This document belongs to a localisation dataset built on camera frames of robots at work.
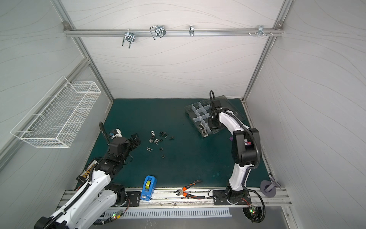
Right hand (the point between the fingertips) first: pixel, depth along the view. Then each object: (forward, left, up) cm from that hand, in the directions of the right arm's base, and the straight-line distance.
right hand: (216, 122), depth 95 cm
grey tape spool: (-37, -26, -8) cm, 46 cm away
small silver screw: (-8, +35, -8) cm, 36 cm away
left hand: (-16, +50, +6) cm, 53 cm away
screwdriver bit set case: (-37, +77, -6) cm, 86 cm away
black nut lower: (-23, +34, -8) cm, 42 cm away
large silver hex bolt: (-4, +8, -7) cm, 12 cm away
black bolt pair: (-5, +38, -7) cm, 39 cm away
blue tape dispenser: (-41, +38, -3) cm, 56 cm away
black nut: (-18, +36, -7) cm, 41 cm away
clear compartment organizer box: (+10, +12, -4) cm, 16 cm away
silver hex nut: (-7, +44, -7) cm, 45 cm away
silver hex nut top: (-6, +45, -6) cm, 46 cm away
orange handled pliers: (-42, +21, -8) cm, 47 cm away
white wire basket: (-19, +80, +24) cm, 86 cm away
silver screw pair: (-18, +43, -8) cm, 47 cm away
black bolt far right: (-10, +30, -7) cm, 33 cm away
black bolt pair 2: (-7, +37, -7) cm, 38 cm away
